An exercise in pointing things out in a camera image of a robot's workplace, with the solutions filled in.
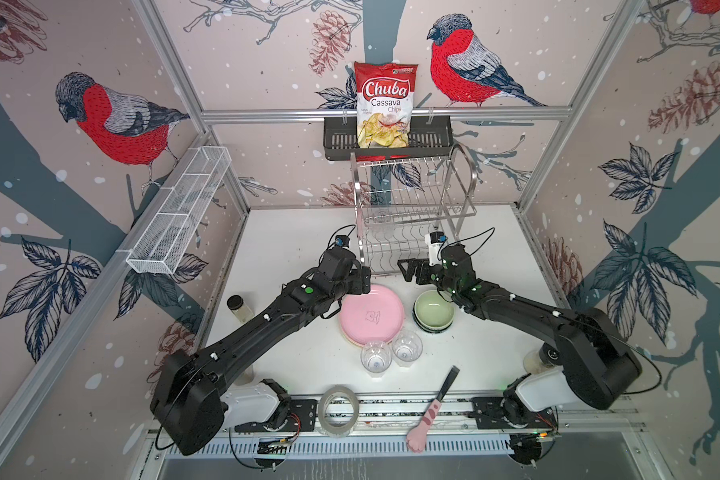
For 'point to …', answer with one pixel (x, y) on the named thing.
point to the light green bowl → (432, 313)
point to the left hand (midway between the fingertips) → (359, 271)
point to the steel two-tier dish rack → (398, 201)
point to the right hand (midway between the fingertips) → (405, 266)
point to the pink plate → (375, 316)
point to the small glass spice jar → (237, 305)
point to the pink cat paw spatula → (415, 439)
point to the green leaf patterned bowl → (431, 330)
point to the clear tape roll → (333, 430)
